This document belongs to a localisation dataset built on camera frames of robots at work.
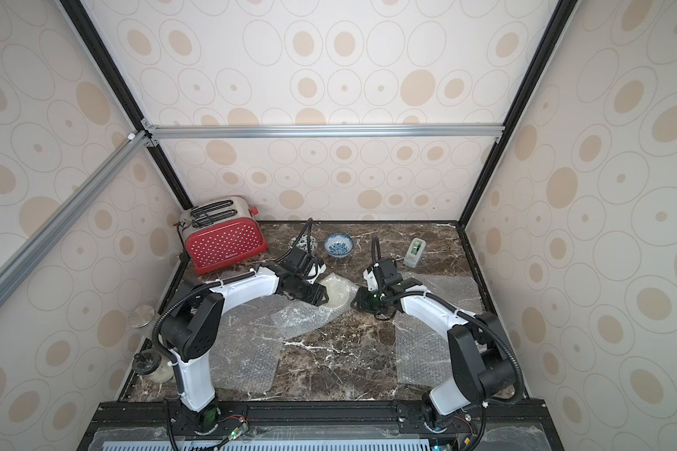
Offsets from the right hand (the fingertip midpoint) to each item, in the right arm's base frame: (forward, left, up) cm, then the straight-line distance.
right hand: (364, 302), depth 89 cm
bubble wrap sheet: (-18, +35, -6) cm, 40 cm away
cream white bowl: (+5, +9, -2) cm, 10 cm away
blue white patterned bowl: (+27, +10, -4) cm, 29 cm away
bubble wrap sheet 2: (-7, +19, 0) cm, 20 cm away
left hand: (+3, +12, -1) cm, 12 cm away
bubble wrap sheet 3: (-11, -18, -7) cm, 22 cm away
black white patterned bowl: (+28, +24, -4) cm, 38 cm away
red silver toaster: (+18, +49, +12) cm, 54 cm away
